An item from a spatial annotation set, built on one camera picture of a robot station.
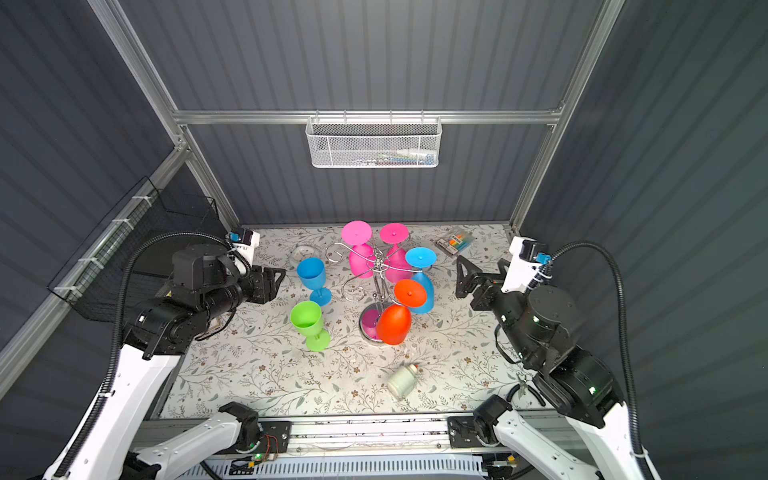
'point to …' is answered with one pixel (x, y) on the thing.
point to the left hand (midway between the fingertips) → (272, 269)
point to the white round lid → (302, 252)
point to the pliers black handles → (517, 387)
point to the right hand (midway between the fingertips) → (481, 263)
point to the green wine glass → (308, 319)
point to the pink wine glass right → (397, 269)
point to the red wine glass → (394, 324)
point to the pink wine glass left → (362, 258)
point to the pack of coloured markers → (454, 244)
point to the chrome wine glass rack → (376, 269)
